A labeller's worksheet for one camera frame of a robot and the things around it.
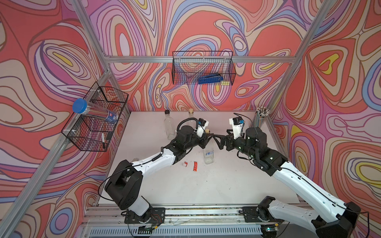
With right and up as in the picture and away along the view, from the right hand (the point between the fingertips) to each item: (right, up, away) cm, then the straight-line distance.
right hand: (220, 137), depth 71 cm
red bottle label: (-18, -18, +20) cm, 32 cm away
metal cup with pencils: (+31, +14, +23) cm, 41 cm away
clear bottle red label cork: (-15, +13, +14) cm, 24 cm away
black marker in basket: (-58, -1, +1) cm, 58 cm away
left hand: (-3, +1, +7) cm, 8 cm away
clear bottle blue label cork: (-4, -10, +15) cm, 18 cm away
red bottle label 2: (-12, -20, +20) cm, 30 cm away
